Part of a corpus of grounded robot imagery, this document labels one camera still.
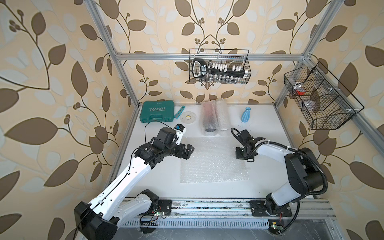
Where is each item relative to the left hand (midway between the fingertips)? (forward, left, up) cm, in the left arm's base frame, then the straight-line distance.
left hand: (184, 144), depth 74 cm
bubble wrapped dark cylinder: (+24, -15, -10) cm, 30 cm away
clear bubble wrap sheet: (+1, -17, -21) cm, 26 cm away
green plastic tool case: (+39, +24, -16) cm, 48 cm away
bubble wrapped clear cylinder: (+42, -25, -14) cm, 50 cm away
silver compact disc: (+35, +1, -20) cm, 41 cm away
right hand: (+4, -34, -21) cm, 40 cm away
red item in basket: (+27, -64, +12) cm, 70 cm away
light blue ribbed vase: (+31, -41, -11) cm, 52 cm away
